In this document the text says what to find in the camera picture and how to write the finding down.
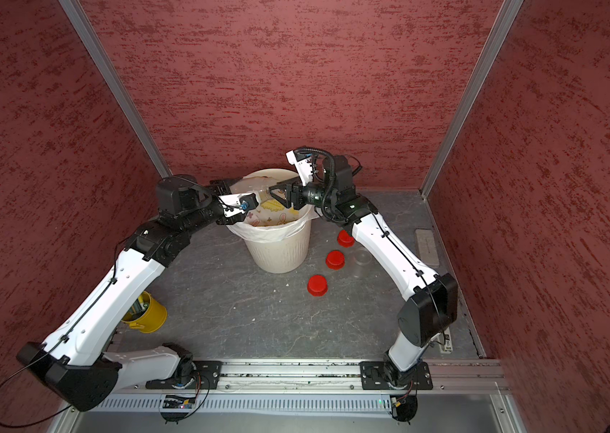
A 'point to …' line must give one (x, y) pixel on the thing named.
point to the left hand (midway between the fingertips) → (238, 190)
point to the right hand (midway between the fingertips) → (271, 194)
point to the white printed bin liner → (271, 219)
